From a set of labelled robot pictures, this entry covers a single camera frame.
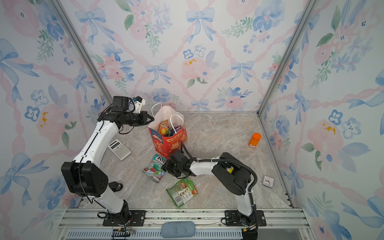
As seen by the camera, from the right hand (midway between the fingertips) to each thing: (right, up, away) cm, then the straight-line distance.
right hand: (162, 169), depth 88 cm
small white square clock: (+61, -7, -2) cm, 62 cm away
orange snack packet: (+2, +24, -2) cm, 24 cm away
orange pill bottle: (+57, +16, +7) cm, 60 cm away
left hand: (-3, +30, -7) cm, 31 cm away
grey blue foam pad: (+11, -23, -19) cm, 32 cm away
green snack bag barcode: (+12, -11, -6) cm, 17 cm away
